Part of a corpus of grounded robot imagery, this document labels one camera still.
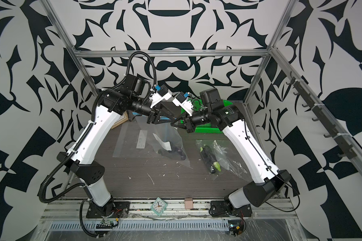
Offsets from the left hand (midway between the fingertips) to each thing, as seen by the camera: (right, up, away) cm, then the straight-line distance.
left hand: (171, 115), depth 63 cm
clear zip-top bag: (-32, -19, +35) cm, 50 cm away
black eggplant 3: (+19, -25, +22) cm, 38 cm away
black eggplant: (+1, -19, +12) cm, 23 cm away
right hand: (0, -3, 0) cm, 3 cm away
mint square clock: (-7, -44, +11) cm, 46 cm away
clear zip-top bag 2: (-3, -12, +7) cm, 14 cm away
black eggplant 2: (+19, -19, +25) cm, 37 cm away
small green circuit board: (-30, -49, +5) cm, 57 cm away
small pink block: (+8, -43, +13) cm, 46 cm away
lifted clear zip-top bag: (+25, -25, +22) cm, 41 cm away
